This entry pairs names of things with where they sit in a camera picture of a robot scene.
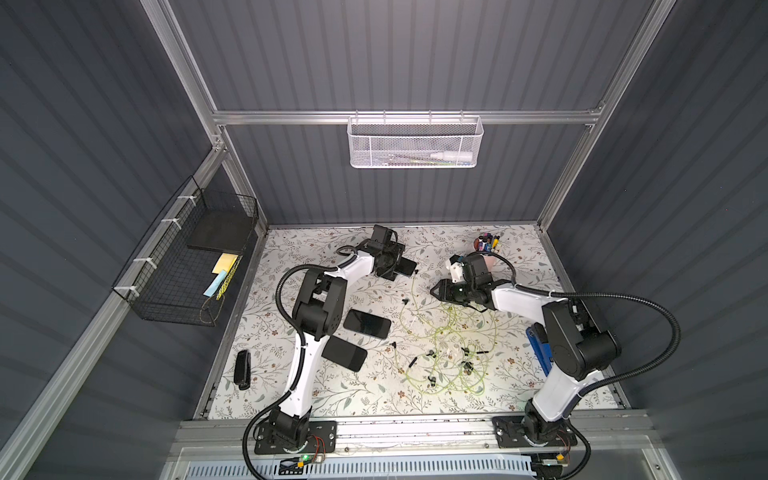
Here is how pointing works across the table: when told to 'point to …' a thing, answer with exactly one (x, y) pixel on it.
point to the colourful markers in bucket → (487, 243)
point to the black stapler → (242, 369)
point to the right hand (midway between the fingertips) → (439, 291)
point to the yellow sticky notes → (224, 262)
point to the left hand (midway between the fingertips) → (412, 259)
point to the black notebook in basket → (223, 230)
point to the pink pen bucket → (489, 258)
